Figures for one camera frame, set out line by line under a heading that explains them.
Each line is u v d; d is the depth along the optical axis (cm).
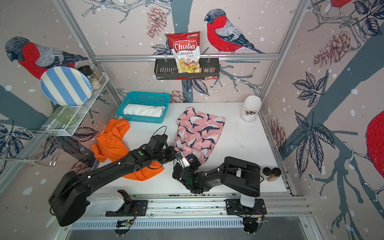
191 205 76
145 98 118
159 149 65
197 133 101
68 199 40
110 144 95
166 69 95
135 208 73
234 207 73
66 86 72
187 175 65
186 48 80
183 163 73
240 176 47
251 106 106
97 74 86
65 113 70
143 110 108
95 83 83
